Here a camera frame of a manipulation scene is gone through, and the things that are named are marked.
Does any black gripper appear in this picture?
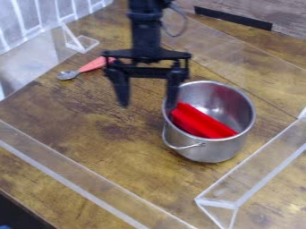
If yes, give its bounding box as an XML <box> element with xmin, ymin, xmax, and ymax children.
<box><xmin>102</xmin><ymin>0</ymin><xmax>191</xmax><ymax>108</ymax></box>

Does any silver metal pot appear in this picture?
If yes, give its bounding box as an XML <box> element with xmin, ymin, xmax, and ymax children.
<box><xmin>163</xmin><ymin>81</ymin><xmax>255</xmax><ymax>163</ymax></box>

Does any red block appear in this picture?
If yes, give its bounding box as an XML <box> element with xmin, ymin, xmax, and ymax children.
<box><xmin>171</xmin><ymin>102</ymin><xmax>238</xmax><ymax>139</ymax></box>

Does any clear acrylic barrier left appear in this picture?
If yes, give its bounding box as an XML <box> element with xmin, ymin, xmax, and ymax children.
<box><xmin>0</xmin><ymin>24</ymin><xmax>99</xmax><ymax>101</ymax></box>

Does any clear acrylic barrier front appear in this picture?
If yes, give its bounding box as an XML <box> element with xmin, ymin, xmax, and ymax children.
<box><xmin>0</xmin><ymin>120</ymin><xmax>197</xmax><ymax>229</ymax></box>

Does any clear acrylic barrier right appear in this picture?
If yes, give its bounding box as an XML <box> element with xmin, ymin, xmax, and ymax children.
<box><xmin>195</xmin><ymin>107</ymin><xmax>306</xmax><ymax>229</ymax></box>

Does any spoon with pink handle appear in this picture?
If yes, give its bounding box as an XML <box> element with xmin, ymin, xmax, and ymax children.
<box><xmin>58</xmin><ymin>56</ymin><xmax>115</xmax><ymax>81</ymax></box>

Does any black cable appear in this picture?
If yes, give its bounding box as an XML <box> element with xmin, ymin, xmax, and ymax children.
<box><xmin>161</xmin><ymin>2</ymin><xmax>189</xmax><ymax>38</ymax></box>

